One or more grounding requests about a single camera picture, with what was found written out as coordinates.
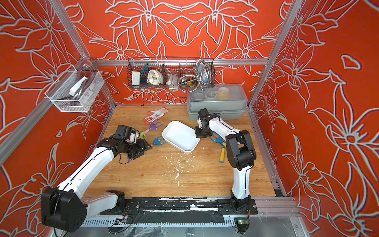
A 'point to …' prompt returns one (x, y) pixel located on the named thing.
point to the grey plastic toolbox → (230, 100)
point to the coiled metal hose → (189, 83)
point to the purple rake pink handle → (128, 159)
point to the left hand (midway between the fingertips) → (149, 148)
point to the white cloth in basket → (154, 77)
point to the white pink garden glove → (152, 116)
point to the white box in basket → (135, 78)
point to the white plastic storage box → (180, 137)
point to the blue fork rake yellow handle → (222, 156)
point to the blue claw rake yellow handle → (217, 138)
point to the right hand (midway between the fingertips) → (195, 135)
